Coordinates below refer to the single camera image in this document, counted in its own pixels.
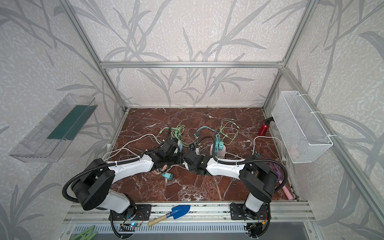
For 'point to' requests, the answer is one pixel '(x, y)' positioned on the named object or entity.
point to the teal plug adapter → (168, 176)
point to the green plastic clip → (88, 234)
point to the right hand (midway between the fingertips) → (193, 158)
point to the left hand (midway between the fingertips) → (187, 154)
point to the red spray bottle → (265, 126)
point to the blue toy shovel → (177, 211)
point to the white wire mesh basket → (303, 139)
